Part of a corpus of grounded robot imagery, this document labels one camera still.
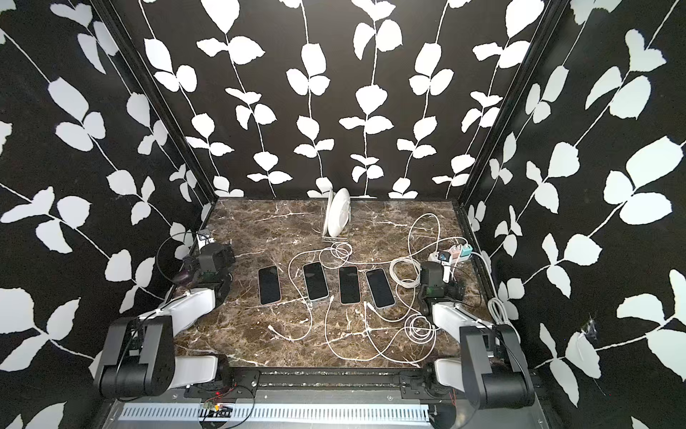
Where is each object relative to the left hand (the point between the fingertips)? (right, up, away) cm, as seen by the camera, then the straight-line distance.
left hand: (207, 245), depth 87 cm
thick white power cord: (+97, -22, 0) cm, 100 cm away
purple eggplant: (-11, -12, +5) cm, 17 cm away
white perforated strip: (+29, -43, -17) cm, 55 cm away
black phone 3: (+58, -16, +7) cm, 61 cm away
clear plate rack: (+45, +2, +21) cm, 50 cm away
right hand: (+81, -8, +3) cm, 81 cm away
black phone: (+35, -14, +9) cm, 38 cm away
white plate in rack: (+44, +12, +11) cm, 46 cm away
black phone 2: (+47, -15, +7) cm, 50 cm away
